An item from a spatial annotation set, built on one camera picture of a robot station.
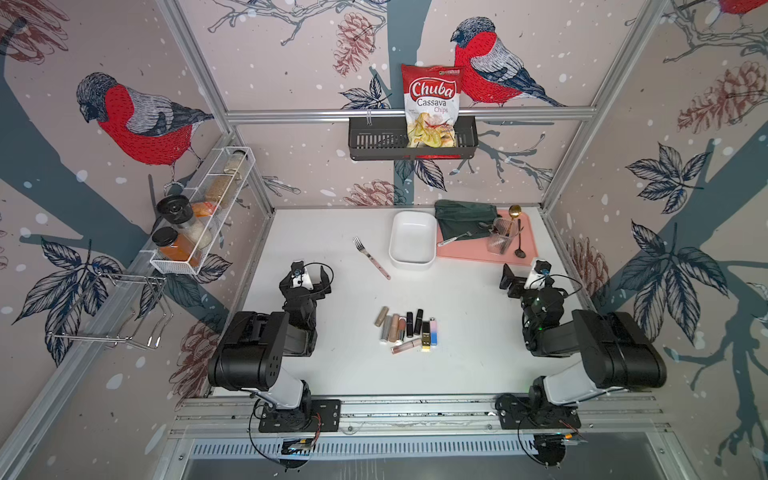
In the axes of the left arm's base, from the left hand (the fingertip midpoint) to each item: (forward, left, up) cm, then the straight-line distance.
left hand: (311, 263), depth 90 cm
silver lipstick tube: (-16, -23, -10) cm, 30 cm away
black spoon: (+13, -72, -11) cm, 74 cm away
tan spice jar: (+9, +22, +23) cm, 33 cm away
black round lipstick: (-15, -33, -10) cm, 37 cm away
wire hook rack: (-26, +27, +23) cm, 44 cm away
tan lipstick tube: (-16, -26, -10) cm, 32 cm away
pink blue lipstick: (-19, -38, -10) cm, 43 cm away
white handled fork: (+18, -48, -11) cm, 53 cm away
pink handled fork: (+14, -14, -10) cm, 22 cm away
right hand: (0, -65, 0) cm, 65 cm away
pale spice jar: (+21, +21, +22) cm, 37 cm away
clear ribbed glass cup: (+14, -63, -5) cm, 65 cm away
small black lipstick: (-15, -30, -10) cm, 35 cm away
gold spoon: (+20, -68, +2) cm, 71 cm away
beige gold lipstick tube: (-13, -22, -10) cm, 27 cm away
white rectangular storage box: (+16, -33, -9) cm, 37 cm away
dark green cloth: (+27, -50, -9) cm, 58 cm away
